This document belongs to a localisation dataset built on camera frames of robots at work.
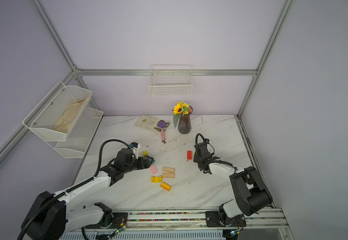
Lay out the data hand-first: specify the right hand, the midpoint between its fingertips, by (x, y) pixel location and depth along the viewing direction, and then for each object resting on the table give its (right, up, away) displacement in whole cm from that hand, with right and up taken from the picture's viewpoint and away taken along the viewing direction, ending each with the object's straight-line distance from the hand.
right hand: (199, 153), depth 94 cm
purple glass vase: (-9, +19, +8) cm, 23 cm away
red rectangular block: (-6, -2, +5) cm, 8 cm away
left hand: (-31, -2, -9) cm, 33 cm away
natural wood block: (-19, -9, -3) cm, 22 cm away
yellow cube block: (-35, 0, +4) cm, 36 cm away
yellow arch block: (-26, -14, -7) cm, 31 cm away
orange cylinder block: (-21, -17, -9) cm, 29 cm away
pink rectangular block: (-29, -9, -3) cm, 30 cm away
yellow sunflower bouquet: (-11, +29, -5) cm, 31 cm away
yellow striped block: (-2, 0, +7) cm, 7 cm away
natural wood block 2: (-19, -12, -6) cm, 23 cm away
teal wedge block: (-29, -1, -14) cm, 32 cm away
